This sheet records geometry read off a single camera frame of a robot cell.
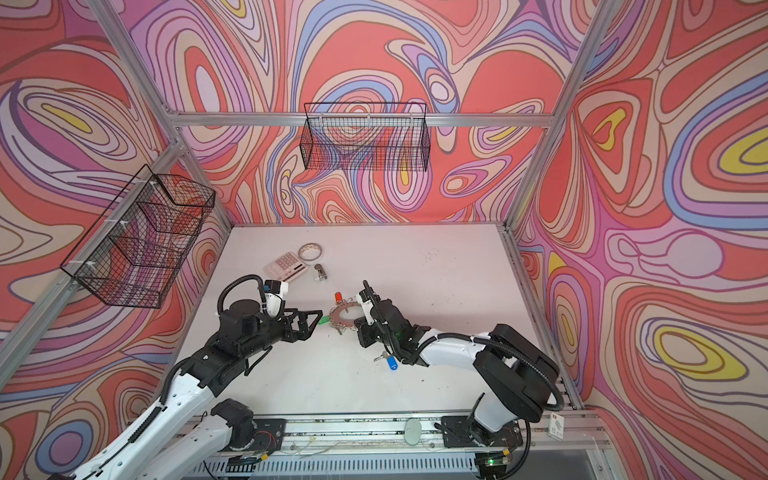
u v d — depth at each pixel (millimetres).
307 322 669
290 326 651
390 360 856
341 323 863
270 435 722
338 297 988
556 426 734
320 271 1038
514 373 446
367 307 764
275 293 638
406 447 720
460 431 733
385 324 638
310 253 1104
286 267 1044
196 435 575
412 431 720
